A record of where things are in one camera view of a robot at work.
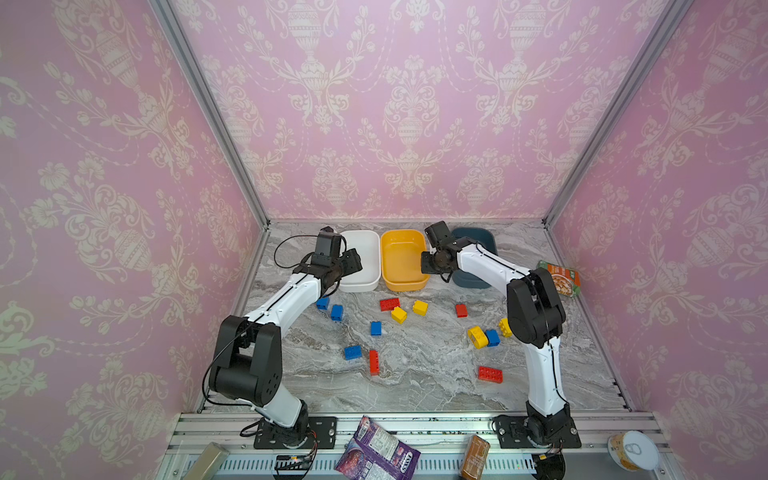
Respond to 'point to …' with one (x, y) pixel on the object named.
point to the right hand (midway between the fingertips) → (427, 265)
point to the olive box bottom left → (207, 463)
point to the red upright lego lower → (373, 362)
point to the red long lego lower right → (490, 374)
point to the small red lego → (461, 310)
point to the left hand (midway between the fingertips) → (354, 260)
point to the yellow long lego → (478, 336)
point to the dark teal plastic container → (487, 239)
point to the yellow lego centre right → (420, 307)
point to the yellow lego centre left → (399, 315)
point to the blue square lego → (337, 312)
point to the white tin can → (634, 450)
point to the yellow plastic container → (401, 260)
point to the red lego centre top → (389, 304)
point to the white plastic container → (367, 243)
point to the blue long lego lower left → (353, 352)
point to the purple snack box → (373, 454)
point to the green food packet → (567, 281)
